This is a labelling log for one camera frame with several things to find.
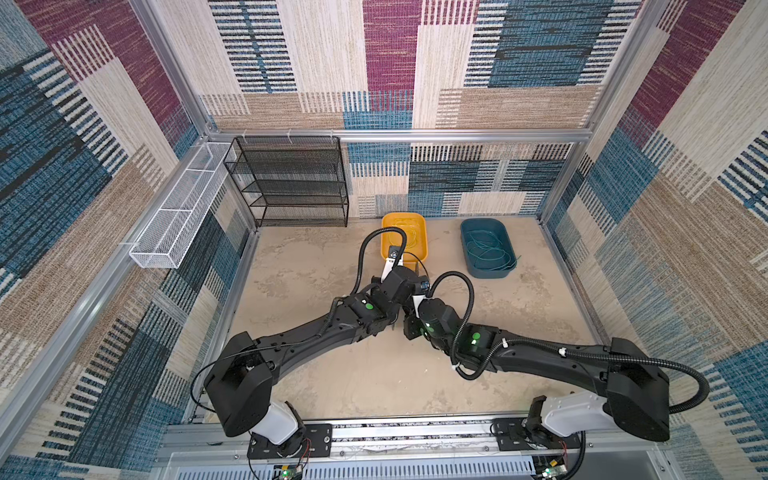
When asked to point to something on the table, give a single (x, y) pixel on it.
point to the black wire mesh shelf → (291, 181)
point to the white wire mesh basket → (160, 244)
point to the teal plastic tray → (498, 228)
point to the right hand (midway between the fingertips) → (405, 308)
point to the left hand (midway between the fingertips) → (400, 275)
